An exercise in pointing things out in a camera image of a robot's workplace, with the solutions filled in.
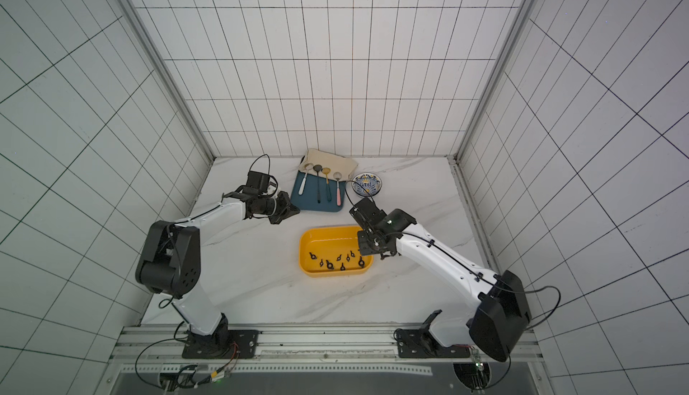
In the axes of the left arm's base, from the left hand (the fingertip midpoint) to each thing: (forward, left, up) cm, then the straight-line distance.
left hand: (299, 212), depth 91 cm
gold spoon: (+26, -7, -8) cm, 28 cm away
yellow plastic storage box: (-11, -12, -8) cm, 18 cm away
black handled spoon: (+27, -4, -7) cm, 28 cm away
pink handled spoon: (+24, -12, -9) cm, 29 cm away
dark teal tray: (+13, -1, -10) cm, 16 cm away
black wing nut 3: (-15, -22, -8) cm, 27 cm away
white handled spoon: (+27, +1, -7) cm, 28 cm away
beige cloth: (+32, -11, -9) cm, 35 cm away
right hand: (-14, -21, +3) cm, 26 cm away
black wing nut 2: (-16, -11, -8) cm, 21 cm away
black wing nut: (-12, -5, -9) cm, 16 cm away
